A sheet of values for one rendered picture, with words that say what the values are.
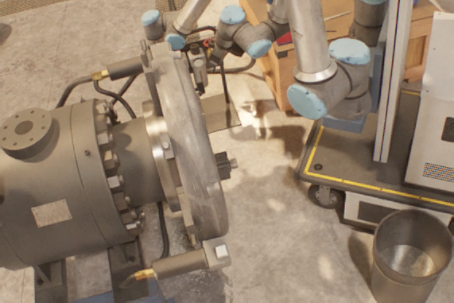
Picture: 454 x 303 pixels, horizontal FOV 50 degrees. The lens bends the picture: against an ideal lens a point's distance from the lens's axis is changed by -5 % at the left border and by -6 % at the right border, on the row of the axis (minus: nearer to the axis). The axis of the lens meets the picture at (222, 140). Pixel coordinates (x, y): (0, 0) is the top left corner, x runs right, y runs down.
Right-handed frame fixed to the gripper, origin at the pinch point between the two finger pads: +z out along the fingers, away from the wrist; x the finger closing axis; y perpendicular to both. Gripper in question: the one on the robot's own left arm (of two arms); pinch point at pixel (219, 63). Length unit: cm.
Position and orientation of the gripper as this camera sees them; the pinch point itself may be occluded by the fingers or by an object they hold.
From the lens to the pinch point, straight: 219.1
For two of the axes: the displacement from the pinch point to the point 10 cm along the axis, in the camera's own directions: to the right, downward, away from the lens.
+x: -5.1, 7.4, -4.5
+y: -8.5, -5.2, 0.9
